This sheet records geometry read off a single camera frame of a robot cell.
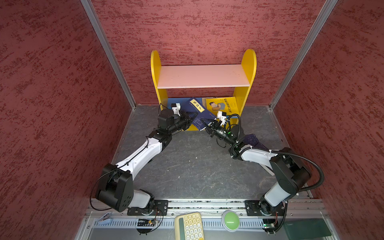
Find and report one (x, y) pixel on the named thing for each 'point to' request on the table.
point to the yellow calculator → (189, 227)
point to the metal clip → (105, 216)
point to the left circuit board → (146, 222)
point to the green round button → (230, 220)
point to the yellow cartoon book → (227, 104)
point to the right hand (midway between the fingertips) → (199, 122)
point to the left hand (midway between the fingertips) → (199, 116)
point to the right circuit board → (269, 223)
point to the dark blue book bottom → (252, 140)
